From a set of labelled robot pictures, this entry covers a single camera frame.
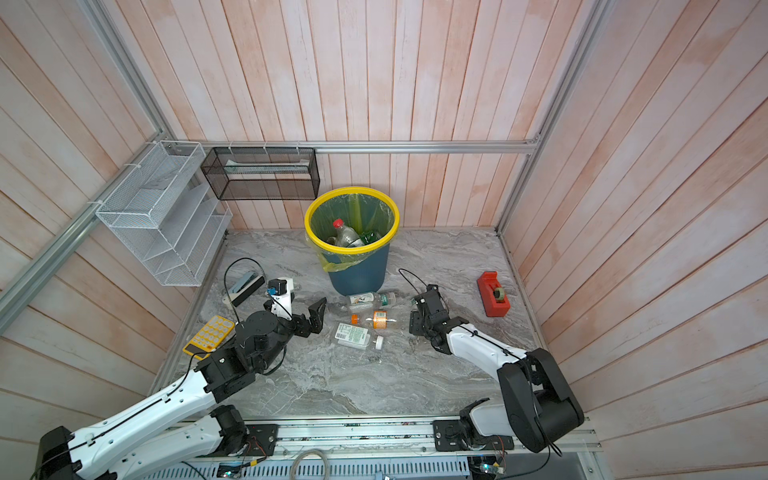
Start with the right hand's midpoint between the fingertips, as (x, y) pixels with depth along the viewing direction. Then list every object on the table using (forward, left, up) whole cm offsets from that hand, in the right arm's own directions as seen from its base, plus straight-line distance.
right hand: (423, 318), depth 92 cm
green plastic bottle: (+18, +17, +18) cm, 31 cm away
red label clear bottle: (+19, +25, +17) cm, 36 cm away
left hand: (-7, +31, +20) cm, 37 cm away
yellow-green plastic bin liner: (+28, +21, +19) cm, 40 cm away
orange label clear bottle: (-2, +14, +2) cm, 14 cm away
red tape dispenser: (+7, -22, +3) cm, 24 cm away
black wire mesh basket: (+46, +58, +22) cm, 77 cm away
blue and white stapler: (+8, +60, +2) cm, 60 cm away
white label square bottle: (-7, +22, +1) cm, 23 cm away
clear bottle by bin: (+5, +16, +3) cm, 17 cm away
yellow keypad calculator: (-8, +66, -1) cm, 67 cm away
